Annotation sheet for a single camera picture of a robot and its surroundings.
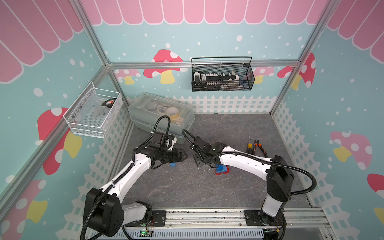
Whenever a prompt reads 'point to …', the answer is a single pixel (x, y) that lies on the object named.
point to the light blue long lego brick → (224, 169)
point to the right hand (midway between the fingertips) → (199, 158)
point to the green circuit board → (143, 233)
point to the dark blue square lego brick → (219, 167)
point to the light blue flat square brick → (172, 164)
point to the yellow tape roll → (173, 112)
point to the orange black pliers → (257, 143)
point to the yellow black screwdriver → (250, 149)
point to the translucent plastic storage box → (146, 110)
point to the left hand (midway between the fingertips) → (180, 159)
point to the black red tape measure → (109, 103)
